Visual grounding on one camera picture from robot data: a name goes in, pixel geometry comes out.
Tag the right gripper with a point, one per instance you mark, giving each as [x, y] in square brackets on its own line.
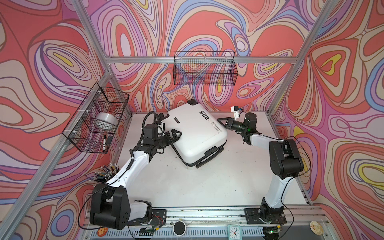
[229, 122]

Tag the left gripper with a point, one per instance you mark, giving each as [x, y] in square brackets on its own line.
[175, 138]

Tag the black white suitcase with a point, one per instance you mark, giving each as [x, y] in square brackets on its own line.
[202, 137]

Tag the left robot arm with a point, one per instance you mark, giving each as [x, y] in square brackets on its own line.
[110, 204]

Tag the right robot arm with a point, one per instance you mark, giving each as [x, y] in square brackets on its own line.
[285, 162]

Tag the black marker pen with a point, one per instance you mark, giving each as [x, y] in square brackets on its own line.
[104, 143]

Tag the silver tape roll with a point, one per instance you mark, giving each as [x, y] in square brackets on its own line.
[106, 121]

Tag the red pencil cup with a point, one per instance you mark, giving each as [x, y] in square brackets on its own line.
[105, 173]

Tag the small teal clock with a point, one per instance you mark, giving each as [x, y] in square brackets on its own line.
[234, 232]

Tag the red round sticker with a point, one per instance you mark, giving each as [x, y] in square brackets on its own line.
[102, 232]

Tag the beige round sticker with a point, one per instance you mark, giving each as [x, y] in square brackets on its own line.
[316, 228]

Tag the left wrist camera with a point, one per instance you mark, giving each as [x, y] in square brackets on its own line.
[155, 129]

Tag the black wire basket back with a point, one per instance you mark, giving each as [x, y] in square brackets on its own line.
[210, 68]

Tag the black wire basket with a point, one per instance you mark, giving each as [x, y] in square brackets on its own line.
[210, 68]
[82, 131]

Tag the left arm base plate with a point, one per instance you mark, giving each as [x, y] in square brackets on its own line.
[155, 219]

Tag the black wire basket left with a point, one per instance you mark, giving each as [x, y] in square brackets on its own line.
[82, 131]

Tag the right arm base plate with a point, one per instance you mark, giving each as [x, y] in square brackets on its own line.
[252, 216]

